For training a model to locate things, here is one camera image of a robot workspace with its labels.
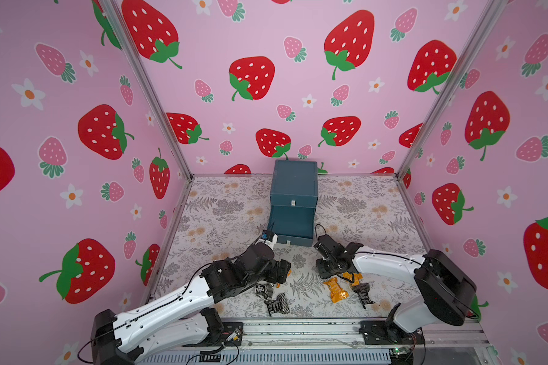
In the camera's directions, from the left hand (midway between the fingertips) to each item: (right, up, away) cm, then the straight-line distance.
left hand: (284, 263), depth 73 cm
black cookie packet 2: (-2, -17, +6) cm, 18 cm away
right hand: (+17, -6, +16) cm, 24 cm away
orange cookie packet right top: (+28, -9, +12) cm, 32 cm away
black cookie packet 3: (+29, -13, +10) cm, 34 cm away
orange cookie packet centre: (+19, -13, +9) cm, 25 cm away
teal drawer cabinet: (+4, +22, +13) cm, 26 cm away
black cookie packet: (-7, -12, +9) cm, 16 cm away
